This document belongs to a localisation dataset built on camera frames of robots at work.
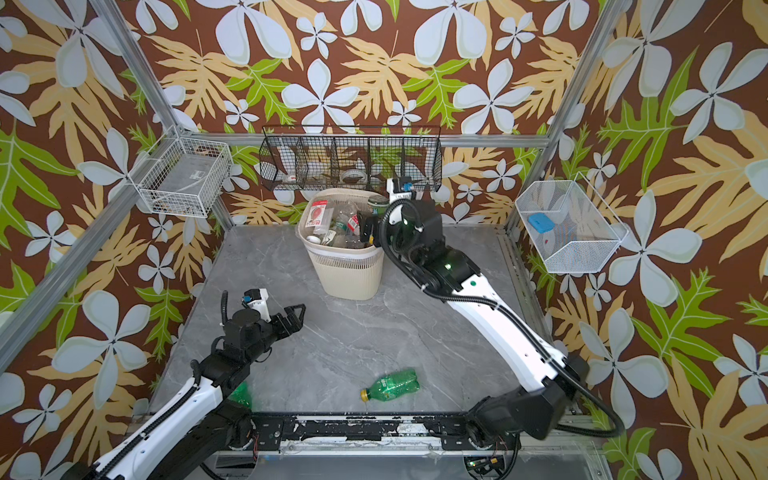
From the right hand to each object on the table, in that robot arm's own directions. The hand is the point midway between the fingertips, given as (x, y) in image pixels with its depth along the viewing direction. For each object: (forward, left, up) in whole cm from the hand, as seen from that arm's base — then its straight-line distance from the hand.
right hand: (373, 210), depth 67 cm
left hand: (-10, +22, -27) cm, 36 cm away
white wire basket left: (+22, +56, -6) cm, 61 cm away
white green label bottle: (+7, +14, -16) cm, 22 cm away
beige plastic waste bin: (-1, +10, -20) cm, 22 cm away
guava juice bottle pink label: (+10, +15, -11) cm, 22 cm away
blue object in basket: (+11, -49, -15) cm, 52 cm away
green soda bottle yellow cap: (-28, -4, -36) cm, 46 cm away
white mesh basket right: (+8, -56, -14) cm, 58 cm away
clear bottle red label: (+8, +6, -12) cm, 16 cm away
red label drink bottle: (+13, -1, -9) cm, 16 cm away
